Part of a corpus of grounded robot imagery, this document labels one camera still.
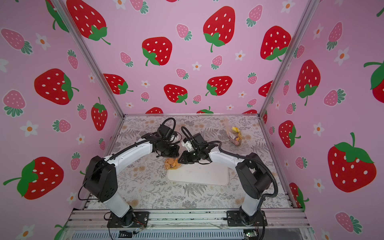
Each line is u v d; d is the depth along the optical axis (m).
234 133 1.01
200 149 0.70
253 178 0.47
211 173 0.90
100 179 0.45
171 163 0.88
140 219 0.74
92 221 0.75
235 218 0.74
